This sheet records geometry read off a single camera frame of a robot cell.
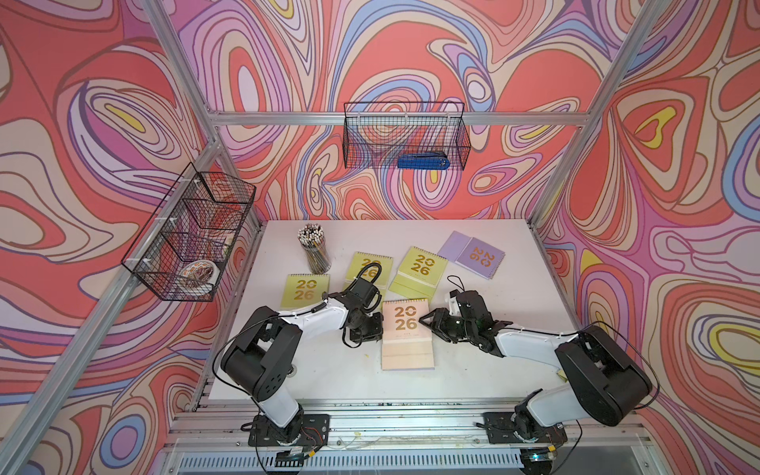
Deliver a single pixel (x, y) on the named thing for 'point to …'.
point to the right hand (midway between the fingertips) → (423, 330)
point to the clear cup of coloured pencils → (312, 237)
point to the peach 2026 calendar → (407, 335)
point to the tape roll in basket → (204, 269)
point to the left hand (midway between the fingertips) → (387, 337)
